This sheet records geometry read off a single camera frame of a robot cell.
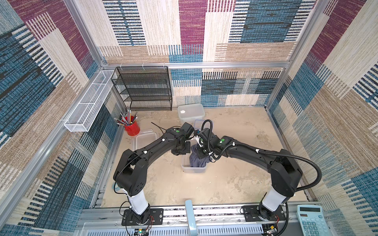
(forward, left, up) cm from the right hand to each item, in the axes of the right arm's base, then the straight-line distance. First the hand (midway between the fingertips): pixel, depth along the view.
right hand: (200, 152), depth 86 cm
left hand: (+1, +9, -1) cm, 9 cm away
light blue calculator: (-33, -51, -7) cm, 61 cm away
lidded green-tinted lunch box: (+33, +7, -1) cm, 33 cm away
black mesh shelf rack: (+48, +39, +9) cm, 63 cm away
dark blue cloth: (-5, +3, +2) cm, 7 cm away
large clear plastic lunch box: (-4, +9, -10) cm, 14 cm away
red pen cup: (+19, +44, -1) cm, 48 cm away
